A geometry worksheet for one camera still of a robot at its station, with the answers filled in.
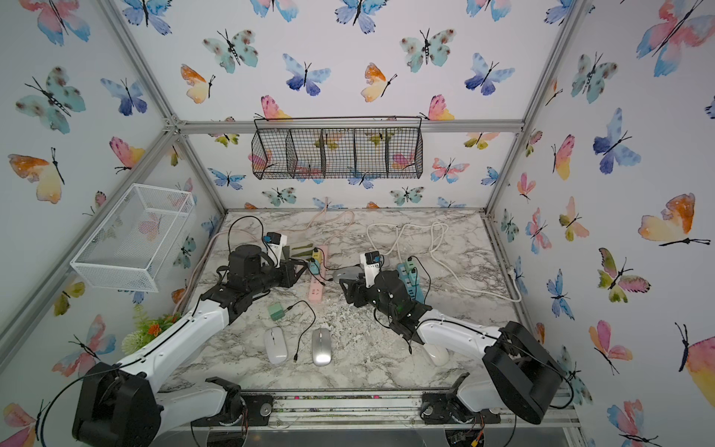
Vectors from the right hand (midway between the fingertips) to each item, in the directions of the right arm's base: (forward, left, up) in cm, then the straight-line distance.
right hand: (351, 276), depth 80 cm
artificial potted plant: (-18, +52, -2) cm, 55 cm away
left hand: (+3, +13, +1) cm, 14 cm away
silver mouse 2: (+10, +3, -15) cm, 19 cm away
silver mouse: (-15, +8, -16) cm, 23 cm away
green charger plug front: (-5, +25, -16) cm, 30 cm away
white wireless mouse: (-15, +22, -16) cm, 31 cm away
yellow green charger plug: (+14, +14, -11) cm, 23 cm away
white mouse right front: (-16, -26, -15) cm, 34 cm away
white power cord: (+32, -31, -18) cm, 48 cm away
